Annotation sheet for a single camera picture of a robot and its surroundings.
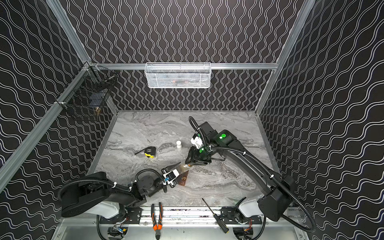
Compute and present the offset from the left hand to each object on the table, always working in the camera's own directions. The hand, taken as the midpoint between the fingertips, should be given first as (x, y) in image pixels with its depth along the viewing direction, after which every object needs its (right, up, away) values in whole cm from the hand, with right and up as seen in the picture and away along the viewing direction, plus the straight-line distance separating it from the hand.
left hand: (185, 168), depth 73 cm
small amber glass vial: (+2, +3, -4) cm, 5 cm away
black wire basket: (-63, +45, +23) cm, 81 cm away
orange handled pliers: (-13, -27, -2) cm, 30 cm away
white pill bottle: (-5, +9, +22) cm, 25 cm away
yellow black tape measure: (-24, +4, +22) cm, 33 cm away
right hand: (+2, +3, -2) cm, 4 cm away
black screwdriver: (+17, -25, -1) cm, 30 cm away
